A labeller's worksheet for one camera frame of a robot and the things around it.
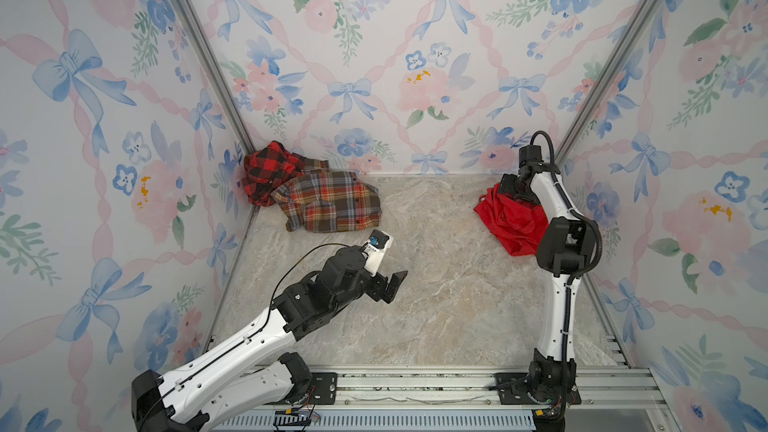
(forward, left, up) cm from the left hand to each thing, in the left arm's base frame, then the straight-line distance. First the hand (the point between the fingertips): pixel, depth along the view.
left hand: (391, 260), depth 70 cm
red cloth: (+21, -40, -14) cm, 47 cm away
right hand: (+37, -44, -15) cm, 60 cm away
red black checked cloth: (+43, +45, -12) cm, 63 cm away
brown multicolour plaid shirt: (+31, +23, -14) cm, 41 cm away
